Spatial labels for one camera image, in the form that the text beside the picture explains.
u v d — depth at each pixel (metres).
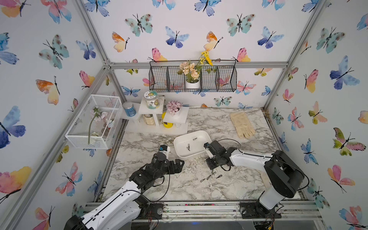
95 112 0.74
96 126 0.71
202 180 0.84
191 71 0.81
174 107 0.87
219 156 0.70
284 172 0.47
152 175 0.59
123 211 0.57
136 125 1.08
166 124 1.03
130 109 0.89
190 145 0.98
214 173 0.87
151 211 0.73
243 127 1.08
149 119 1.04
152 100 0.84
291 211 0.76
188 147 0.98
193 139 1.01
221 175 0.86
